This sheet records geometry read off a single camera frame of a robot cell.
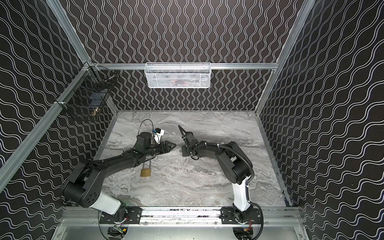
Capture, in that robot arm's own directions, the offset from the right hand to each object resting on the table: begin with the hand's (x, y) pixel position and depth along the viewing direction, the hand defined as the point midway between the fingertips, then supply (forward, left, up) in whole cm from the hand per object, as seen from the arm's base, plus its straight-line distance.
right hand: (187, 151), depth 99 cm
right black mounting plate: (-37, -22, +1) cm, 43 cm away
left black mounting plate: (-38, +24, +1) cm, 45 cm away
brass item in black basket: (+6, +49, +31) cm, 58 cm away
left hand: (-5, +4, +14) cm, 15 cm away
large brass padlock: (-15, +24, +1) cm, 28 cm away
